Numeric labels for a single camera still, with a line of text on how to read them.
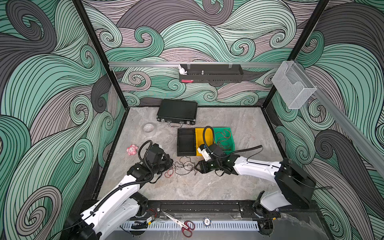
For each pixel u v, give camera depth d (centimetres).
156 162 62
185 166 87
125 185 50
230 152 68
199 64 94
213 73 95
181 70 85
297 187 43
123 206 58
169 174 84
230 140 94
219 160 66
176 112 111
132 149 91
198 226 69
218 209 74
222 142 98
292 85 79
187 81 90
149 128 107
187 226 68
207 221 70
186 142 104
